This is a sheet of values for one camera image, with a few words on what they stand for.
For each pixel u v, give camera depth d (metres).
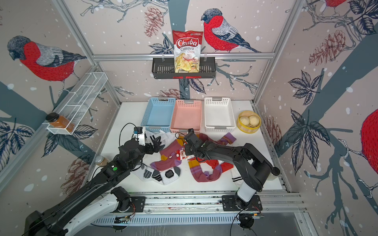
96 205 0.56
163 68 0.95
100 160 0.78
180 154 0.88
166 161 0.88
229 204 0.74
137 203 0.73
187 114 1.11
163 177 0.82
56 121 0.60
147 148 0.67
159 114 1.12
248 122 1.01
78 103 0.79
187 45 0.85
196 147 0.69
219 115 1.11
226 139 0.97
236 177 0.82
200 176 0.81
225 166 0.83
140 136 0.65
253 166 0.46
